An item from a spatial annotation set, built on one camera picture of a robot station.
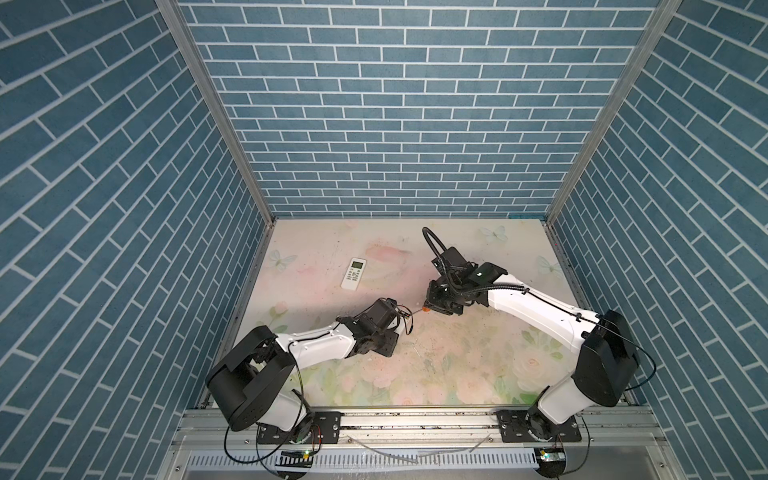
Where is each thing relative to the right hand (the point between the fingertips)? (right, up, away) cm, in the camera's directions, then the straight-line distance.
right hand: (420, 302), depth 82 cm
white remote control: (-21, +6, +20) cm, 30 cm away
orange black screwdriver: (+1, -2, 0) cm, 3 cm away
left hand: (-8, -13, +6) cm, 17 cm away
